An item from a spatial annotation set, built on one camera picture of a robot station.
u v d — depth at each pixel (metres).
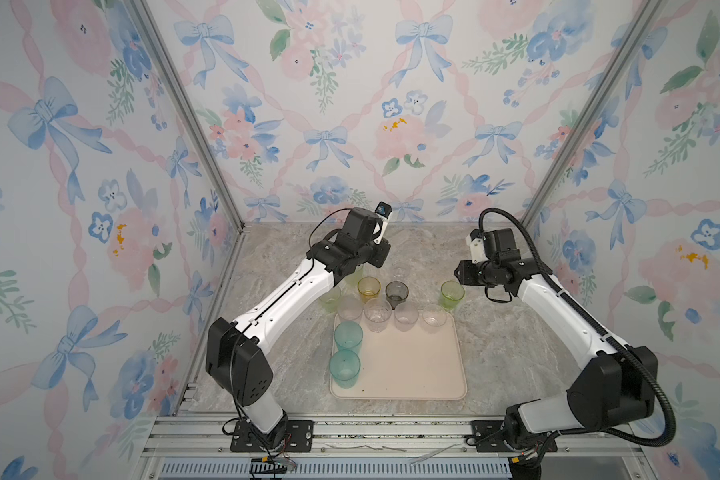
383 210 0.67
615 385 0.41
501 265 0.63
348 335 0.83
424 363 0.84
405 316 0.93
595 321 0.46
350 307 0.88
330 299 0.98
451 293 1.01
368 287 1.01
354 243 0.59
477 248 0.76
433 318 0.93
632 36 0.72
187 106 0.86
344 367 0.83
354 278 0.95
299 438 0.74
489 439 0.72
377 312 0.95
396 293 0.98
